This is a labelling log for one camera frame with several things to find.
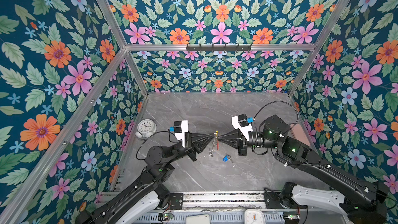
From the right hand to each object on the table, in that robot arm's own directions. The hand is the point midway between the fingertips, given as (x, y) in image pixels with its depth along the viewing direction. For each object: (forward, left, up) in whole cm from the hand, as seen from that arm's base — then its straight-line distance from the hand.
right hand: (220, 137), depth 54 cm
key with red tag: (-2, +1, -2) cm, 3 cm away
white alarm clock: (+25, +45, -33) cm, 61 cm away
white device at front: (-22, +9, -35) cm, 42 cm away
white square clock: (-21, -15, -35) cm, 43 cm away
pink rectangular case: (+21, -52, -36) cm, 67 cm away
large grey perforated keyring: (+11, +4, -37) cm, 39 cm away
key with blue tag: (+7, -5, -38) cm, 39 cm away
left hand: (-3, +3, +3) cm, 5 cm away
